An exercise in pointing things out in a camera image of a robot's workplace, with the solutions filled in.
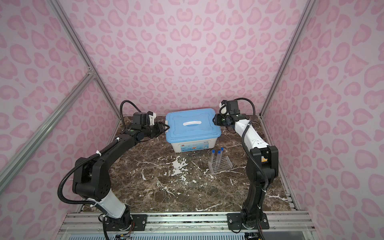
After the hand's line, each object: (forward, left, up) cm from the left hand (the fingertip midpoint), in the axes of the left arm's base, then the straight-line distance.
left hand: (169, 125), depth 87 cm
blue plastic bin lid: (+3, -11, -3) cm, 11 cm away
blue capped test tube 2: (-14, -29, -16) cm, 36 cm away
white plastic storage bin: (-5, -18, -14) cm, 24 cm away
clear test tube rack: (-16, -30, -20) cm, 39 cm away
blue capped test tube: (-15, -25, -12) cm, 31 cm away
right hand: (+6, -28, 0) cm, 28 cm away
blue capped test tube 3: (-4, -33, -21) cm, 39 cm away
